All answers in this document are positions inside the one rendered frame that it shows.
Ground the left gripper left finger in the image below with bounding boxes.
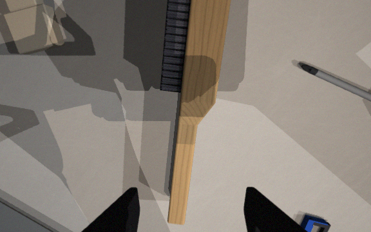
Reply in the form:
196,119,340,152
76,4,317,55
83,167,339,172
81,188,140,232

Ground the green-handled screwdriver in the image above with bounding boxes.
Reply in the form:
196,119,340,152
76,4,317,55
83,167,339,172
308,66,371,101

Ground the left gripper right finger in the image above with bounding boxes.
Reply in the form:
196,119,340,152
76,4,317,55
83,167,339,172
243,187,308,232

